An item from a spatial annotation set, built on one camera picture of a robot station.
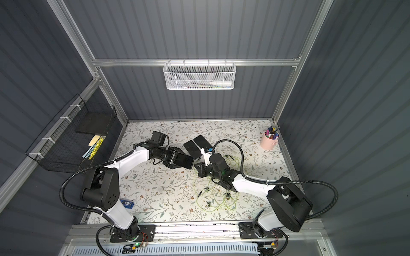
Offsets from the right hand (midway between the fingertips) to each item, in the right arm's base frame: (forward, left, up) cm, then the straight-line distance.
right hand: (196, 165), depth 82 cm
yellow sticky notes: (+6, +49, +13) cm, 51 cm away
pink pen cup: (+20, -43, -3) cm, 47 cm away
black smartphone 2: (+25, -1, -14) cm, 28 cm away
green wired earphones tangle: (-13, -8, -14) cm, 21 cm away
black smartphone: (+9, +9, -10) cm, 16 cm away
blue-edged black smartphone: (+18, +5, -12) cm, 22 cm away
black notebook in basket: (+17, +54, +14) cm, 58 cm away
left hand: (+5, +5, -2) cm, 7 cm away
